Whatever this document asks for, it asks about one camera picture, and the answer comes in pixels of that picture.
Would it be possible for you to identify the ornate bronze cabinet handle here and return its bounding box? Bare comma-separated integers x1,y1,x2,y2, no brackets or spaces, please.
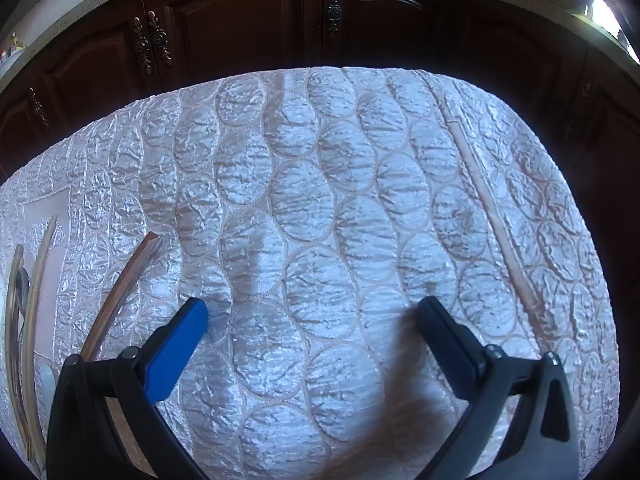
149,10,173,68
29,87,49,128
327,0,342,41
132,16,152,73

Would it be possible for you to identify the dark wooden cabinet door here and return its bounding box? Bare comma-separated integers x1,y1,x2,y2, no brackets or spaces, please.
145,0,323,93
460,0,593,141
0,72,40,181
322,0,463,76
35,25,151,161

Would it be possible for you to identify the dark brown wooden chopstick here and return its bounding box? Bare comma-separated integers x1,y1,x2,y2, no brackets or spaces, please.
80,232,164,363

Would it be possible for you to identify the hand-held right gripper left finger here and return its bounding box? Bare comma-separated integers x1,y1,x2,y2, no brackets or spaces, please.
46,296,210,480

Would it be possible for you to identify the metal spoon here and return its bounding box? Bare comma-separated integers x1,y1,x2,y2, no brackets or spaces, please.
12,266,35,351

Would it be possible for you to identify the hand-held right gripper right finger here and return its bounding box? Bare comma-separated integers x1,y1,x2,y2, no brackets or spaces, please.
416,296,580,480

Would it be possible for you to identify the light bamboo chopstick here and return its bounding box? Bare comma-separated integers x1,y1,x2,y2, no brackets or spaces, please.
4,244,36,463
20,216,60,461

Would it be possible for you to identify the white quilted tablecloth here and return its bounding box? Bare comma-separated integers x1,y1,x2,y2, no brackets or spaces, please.
0,66,621,480

